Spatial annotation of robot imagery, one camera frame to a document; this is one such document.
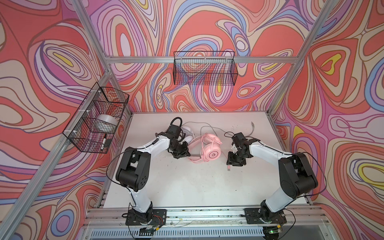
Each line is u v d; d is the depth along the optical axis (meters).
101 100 0.78
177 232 0.77
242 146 0.69
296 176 0.46
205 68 0.97
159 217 0.73
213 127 1.11
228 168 0.91
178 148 0.78
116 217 0.75
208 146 0.77
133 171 0.48
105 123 0.71
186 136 0.94
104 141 0.72
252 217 0.72
